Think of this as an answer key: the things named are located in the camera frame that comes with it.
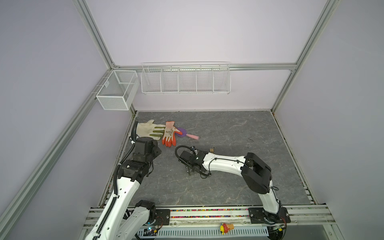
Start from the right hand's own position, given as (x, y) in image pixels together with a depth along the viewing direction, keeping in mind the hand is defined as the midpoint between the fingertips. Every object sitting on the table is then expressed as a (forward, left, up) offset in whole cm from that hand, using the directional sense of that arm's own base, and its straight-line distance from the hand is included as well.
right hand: (195, 168), depth 89 cm
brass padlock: (+14, -11, -2) cm, 18 cm away
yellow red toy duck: (-30, -14, +2) cm, 33 cm away
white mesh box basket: (+45, +53, +23) cm, 73 cm away
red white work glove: (+22, +19, +1) cm, 29 cm away
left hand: (+2, +20, +20) cm, 28 cm away
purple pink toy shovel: (+26, +8, 0) cm, 27 cm away
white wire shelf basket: (+50, +7, +30) cm, 59 cm away
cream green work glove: (+30, +35, 0) cm, 46 cm away
